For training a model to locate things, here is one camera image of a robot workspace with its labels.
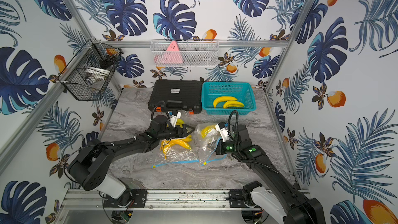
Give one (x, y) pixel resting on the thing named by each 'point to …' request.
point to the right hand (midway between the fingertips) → (209, 144)
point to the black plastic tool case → (180, 95)
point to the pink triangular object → (172, 55)
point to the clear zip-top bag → (207, 137)
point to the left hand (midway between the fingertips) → (191, 127)
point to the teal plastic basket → (242, 91)
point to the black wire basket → (89, 70)
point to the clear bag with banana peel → (173, 150)
